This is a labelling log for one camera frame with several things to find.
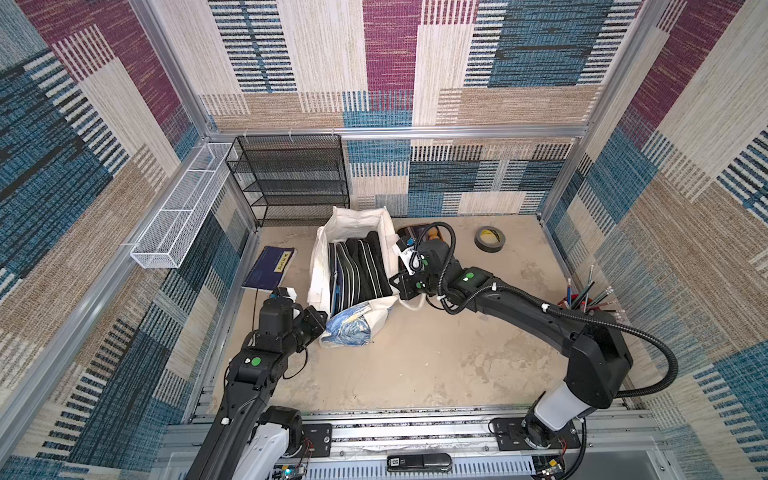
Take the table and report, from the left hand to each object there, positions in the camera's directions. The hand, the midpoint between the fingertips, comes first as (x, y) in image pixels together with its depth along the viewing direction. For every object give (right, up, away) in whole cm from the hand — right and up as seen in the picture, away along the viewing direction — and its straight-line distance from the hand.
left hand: (326, 313), depth 77 cm
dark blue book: (-25, +10, +28) cm, 39 cm away
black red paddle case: (+27, +22, +38) cm, 52 cm away
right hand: (+18, +7, +5) cm, 20 cm away
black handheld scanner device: (+22, -31, -10) cm, 39 cm away
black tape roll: (+54, +20, +37) cm, 68 cm away
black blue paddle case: (+2, +7, +5) cm, 9 cm away
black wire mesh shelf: (-20, +41, +32) cm, 56 cm away
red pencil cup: (+69, +1, +10) cm, 70 cm away
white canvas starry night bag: (+8, -4, +3) cm, 9 cm away
